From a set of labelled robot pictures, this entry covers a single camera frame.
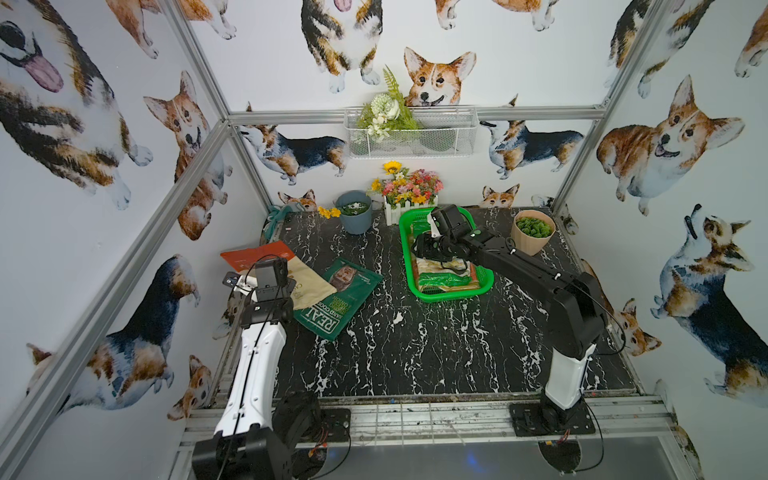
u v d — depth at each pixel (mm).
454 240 687
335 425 735
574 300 481
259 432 392
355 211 1132
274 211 1210
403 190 1066
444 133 926
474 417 750
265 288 594
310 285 879
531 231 1003
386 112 789
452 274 933
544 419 677
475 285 929
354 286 981
